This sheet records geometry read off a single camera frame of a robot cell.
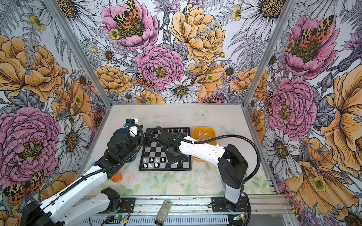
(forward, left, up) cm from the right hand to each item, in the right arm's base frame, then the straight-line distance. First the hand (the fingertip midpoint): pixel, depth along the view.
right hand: (177, 163), depth 80 cm
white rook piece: (+2, +19, -5) cm, 20 cm away
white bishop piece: (+2, +13, -5) cm, 14 cm away
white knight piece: (+1, +16, -5) cm, 17 cm away
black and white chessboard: (+7, +15, -6) cm, 18 cm away
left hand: (+12, +14, +15) cm, 24 cm away
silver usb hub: (-22, +6, -4) cm, 24 cm away
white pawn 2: (+5, +16, -5) cm, 17 cm away
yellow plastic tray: (+25, -17, -8) cm, 31 cm away
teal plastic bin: (+24, +36, -2) cm, 43 cm away
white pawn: (+5, +20, -6) cm, 21 cm away
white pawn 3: (+5, +12, -5) cm, 14 cm away
